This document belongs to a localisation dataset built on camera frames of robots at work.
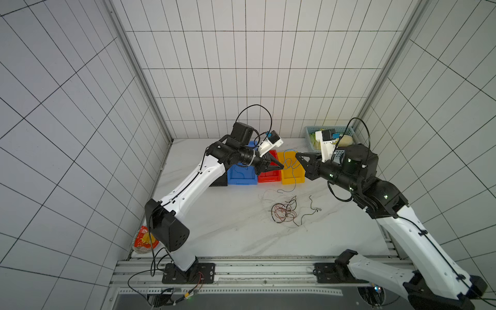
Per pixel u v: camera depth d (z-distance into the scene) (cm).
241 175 103
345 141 113
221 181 97
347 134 115
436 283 38
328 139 50
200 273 72
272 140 59
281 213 89
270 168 65
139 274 64
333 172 50
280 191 73
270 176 102
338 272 66
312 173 54
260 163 61
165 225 42
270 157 61
